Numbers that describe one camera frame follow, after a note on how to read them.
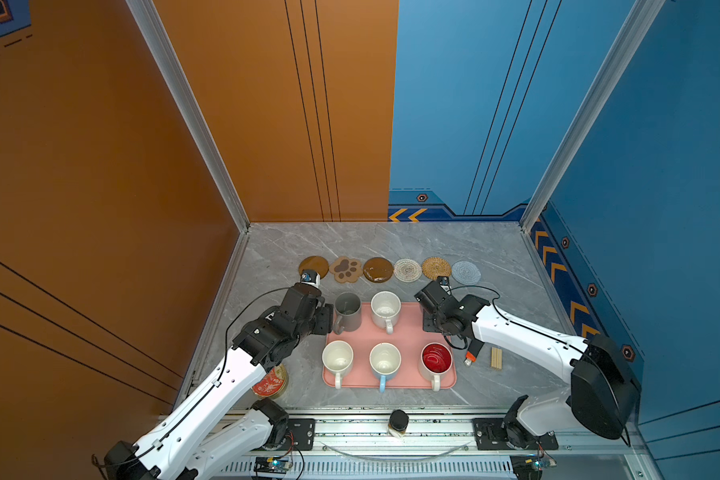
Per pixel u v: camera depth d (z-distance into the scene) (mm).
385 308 939
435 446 725
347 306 877
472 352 864
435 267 1064
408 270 1054
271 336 514
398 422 678
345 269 1054
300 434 738
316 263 1091
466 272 1054
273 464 708
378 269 1062
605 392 402
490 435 725
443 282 770
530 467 706
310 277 656
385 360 846
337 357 833
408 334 940
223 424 453
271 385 785
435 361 834
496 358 848
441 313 639
